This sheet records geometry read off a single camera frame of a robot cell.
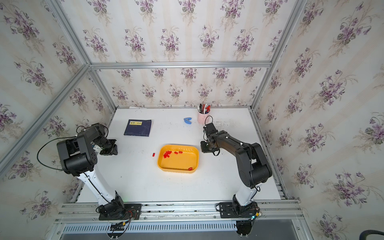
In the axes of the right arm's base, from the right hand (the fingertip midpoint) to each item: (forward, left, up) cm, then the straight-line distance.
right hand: (206, 149), depth 93 cm
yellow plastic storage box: (-5, +18, -2) cm, 19 cm away
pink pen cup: (+24, +2, +1) cm, 24 cm away
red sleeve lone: (-13, +10, -1) cm, 16 cm away
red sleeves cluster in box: (-2, +24, -1) cm, 24 cm away
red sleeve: (-3, +33, -2) cm, 34 cm away
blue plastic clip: (+25, +14, -1) cm, 29 cm away
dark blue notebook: (+18, +48, -2) cm, 51 cm away
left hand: (0, +57, -2) cm, 57 cm away
